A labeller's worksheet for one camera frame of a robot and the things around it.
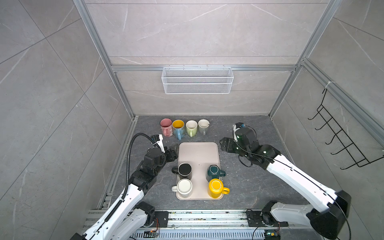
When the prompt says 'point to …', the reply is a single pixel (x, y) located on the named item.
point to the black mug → (184, 170)
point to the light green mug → (191, 126)
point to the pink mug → (166, 126)
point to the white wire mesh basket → (196, 80)
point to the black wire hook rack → (357, 156)
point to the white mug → (184, 187)
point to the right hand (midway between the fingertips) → (224, 141)
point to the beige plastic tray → (200, 155)
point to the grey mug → (203, 125)
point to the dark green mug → (214, 172)
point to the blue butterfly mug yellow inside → (178, 128)
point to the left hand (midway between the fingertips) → (172, 142)
